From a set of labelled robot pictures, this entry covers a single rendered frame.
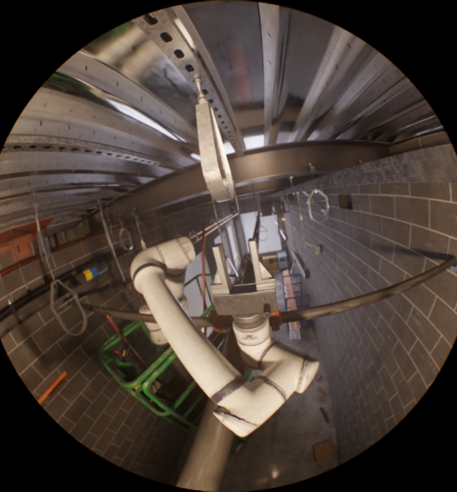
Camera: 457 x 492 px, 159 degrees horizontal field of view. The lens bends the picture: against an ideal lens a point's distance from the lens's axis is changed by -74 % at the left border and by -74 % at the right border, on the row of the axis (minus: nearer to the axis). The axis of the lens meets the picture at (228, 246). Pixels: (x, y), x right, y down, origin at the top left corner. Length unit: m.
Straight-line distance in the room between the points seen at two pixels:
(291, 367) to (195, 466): 0.32
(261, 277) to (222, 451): 0.42
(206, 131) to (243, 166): 0.86
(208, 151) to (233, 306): 0.29
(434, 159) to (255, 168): 1.03
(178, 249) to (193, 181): 0.69
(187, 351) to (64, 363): 1.83
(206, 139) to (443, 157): 0.34
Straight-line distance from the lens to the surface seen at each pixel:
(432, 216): 1.40
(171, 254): 0.62
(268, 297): 0.33
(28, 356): 2.01
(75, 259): 2.05
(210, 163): 0.26
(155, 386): 1.57
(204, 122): 0.32
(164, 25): 0.33
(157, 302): 0.46
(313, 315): 0.61
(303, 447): 4.19
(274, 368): 0.38
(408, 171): 0.29
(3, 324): 1.16
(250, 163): 1.14
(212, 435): 0.45
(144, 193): 1.45
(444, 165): 0.25
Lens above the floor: 4.15
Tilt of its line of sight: 14 degrees down
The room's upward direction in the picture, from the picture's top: 13 degrees counter-clockwise
